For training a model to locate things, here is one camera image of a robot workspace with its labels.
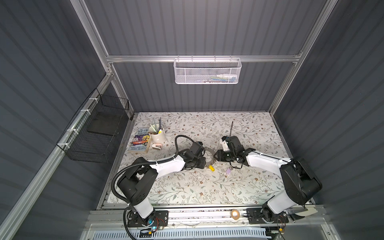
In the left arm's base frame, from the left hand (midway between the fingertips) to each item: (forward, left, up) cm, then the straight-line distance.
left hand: (204, 162), depth 89 cm
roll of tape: (-29, -13, -4) cm, 32 cm away
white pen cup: (+19, +29, +6) cm, 35 cm away
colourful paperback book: (+19, +42, -2) cm, 46 cm away
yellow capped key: (-3, -5, -4) cm, 7 cm away
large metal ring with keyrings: (+3, -6, -3) cm, 7 cm away
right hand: (+3, -8, +1) cm, 9 cm away
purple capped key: (-5, -14, -3) cm, 15 cm away
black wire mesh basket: (+9, +57, +23) cm, 62 cm away
